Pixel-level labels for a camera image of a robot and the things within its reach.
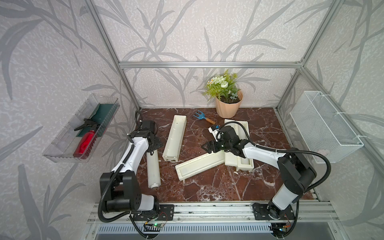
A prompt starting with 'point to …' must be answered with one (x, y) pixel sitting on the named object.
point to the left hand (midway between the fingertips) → (152, 146)
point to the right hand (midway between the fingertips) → (205, 143)
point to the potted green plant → (228, 96)
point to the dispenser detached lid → (184, 170)
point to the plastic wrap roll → (153, 169)
